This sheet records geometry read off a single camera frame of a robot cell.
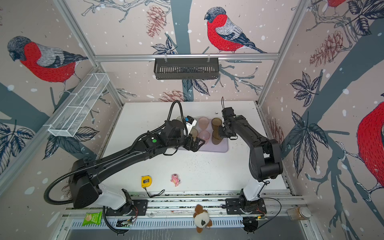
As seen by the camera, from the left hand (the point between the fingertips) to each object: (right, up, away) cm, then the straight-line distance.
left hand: (199, 139), depth 72 cm
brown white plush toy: (+1, -37, -3) cm, 37 cm away
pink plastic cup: (+5, -2, +26) cm, 27 cm away
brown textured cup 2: (+11, -3, +21) cm, 24 cm away
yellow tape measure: (-29, -24, +9) cm, 39 cm away
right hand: (+15, -1, +21) cm, 26 cm away
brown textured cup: (+12, +7, +29) cm, 32 cm away
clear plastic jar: (+44, -32, -7) cm, 55 cm away
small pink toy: (-13, -24, +9) cm, 29 cm away
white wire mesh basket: (-65, +17, +6) cm, 67 cm away
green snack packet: (-51, -37, -2) cm, 63 cm away
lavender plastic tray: (+7, +2, +32) cm, 33 cm away
